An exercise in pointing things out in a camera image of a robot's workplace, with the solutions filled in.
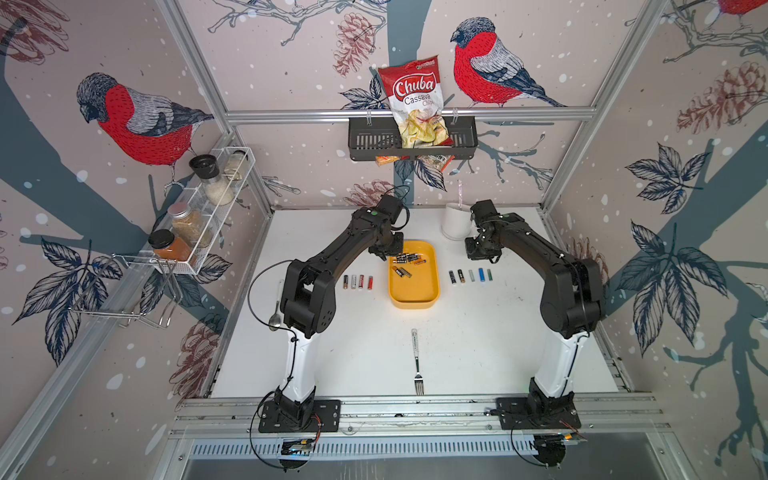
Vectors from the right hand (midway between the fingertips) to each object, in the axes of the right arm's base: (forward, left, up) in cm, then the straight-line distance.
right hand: (473, 251), depth 97 cm
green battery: (-3, -7, -8) cm, 11 cm away
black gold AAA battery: (-5, +3, -8) cm, 10 cm away
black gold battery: (-9, +42, -7) cm, 44 cm away
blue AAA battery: (-5, +6, -8) cm, 11 cm away
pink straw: (+23, +3, +5) cm, 23 cm away
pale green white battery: (-4, -1, -9) cm, 10 cm away
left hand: (-2, +24, +5) cm, 25 cm away
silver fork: (-38, +18, -9) cm, 43 cm away
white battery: (-8, +40, -7) cm, 42 cm away
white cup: (+13, +5, +1) cm, 13 cm away
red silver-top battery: (-9, +34, -8) cm, 36 cm away
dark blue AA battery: (-4, -4, -9) cm, 10 cm away
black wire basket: (+25, +33, +26) cm, 49 cm away
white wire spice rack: (+6, +72, +27) cm, 77 cm away
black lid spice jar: (-2, +73, +28) cm, 79 cm away
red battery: (-8, +37, -7) cm, 39 cm away
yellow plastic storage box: (-11, +17, -8) cm, 22 cm away
